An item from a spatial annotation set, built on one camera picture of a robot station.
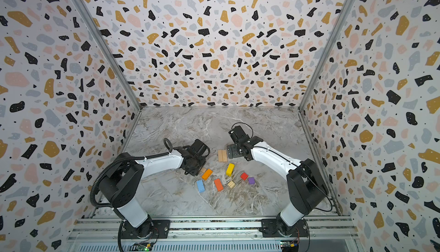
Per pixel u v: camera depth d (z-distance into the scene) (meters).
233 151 0.80
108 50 0.90
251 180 0.88
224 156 0.97
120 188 0.46
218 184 0.88
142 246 0.70
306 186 0.45
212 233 0.73
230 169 0.90
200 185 0.86
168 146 0.81
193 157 0.69
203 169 0.89
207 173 0.90
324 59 0.95
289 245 0.72
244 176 0.90
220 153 0.97
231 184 0.86
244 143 0.64
